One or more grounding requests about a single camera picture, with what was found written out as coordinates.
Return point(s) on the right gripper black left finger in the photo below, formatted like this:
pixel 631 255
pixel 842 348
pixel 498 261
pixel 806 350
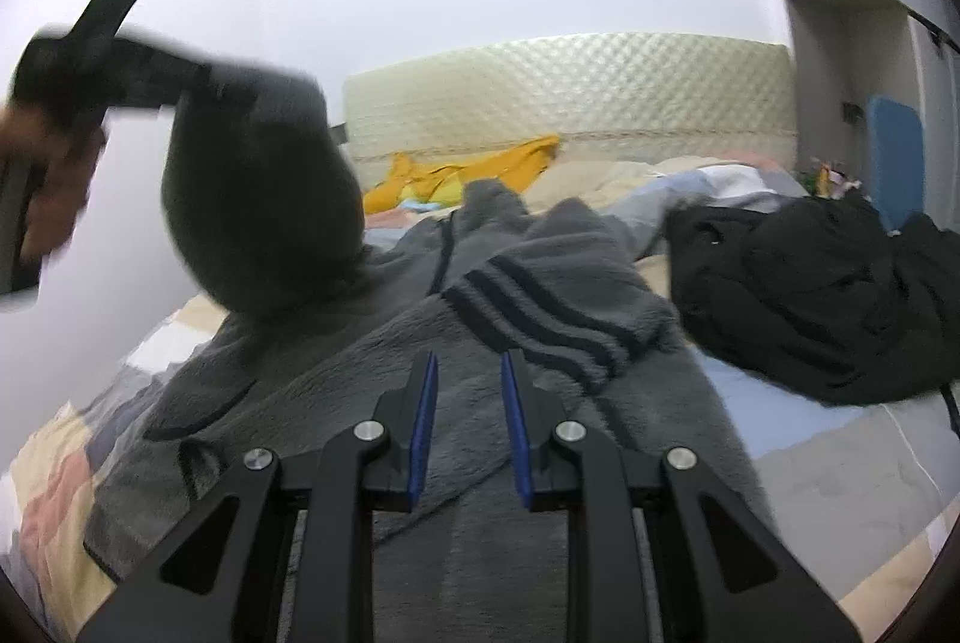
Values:
pixel 380 463

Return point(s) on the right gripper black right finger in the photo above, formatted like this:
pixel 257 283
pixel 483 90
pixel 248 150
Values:
pixel 561 464

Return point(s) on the grey fleece striped garment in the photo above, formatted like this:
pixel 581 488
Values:
pixel 267 216

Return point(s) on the person left hand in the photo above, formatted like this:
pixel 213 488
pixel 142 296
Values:
pixel 70 165

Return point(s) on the yellow pillow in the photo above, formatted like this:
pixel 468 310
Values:
pixel 444 183

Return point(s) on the black garment pile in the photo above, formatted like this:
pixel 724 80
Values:
pixel 819 297

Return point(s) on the cream quilted headboard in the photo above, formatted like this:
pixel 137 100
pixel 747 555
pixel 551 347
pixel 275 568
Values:
pixel 628 95

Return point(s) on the patchwork pastel duvet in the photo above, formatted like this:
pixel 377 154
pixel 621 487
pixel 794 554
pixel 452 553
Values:
pixel 864 496

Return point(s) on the blue chair back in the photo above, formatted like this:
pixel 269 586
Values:
pixel 895 161

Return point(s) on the grey wardrobe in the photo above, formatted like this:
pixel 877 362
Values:
pixel 848 52

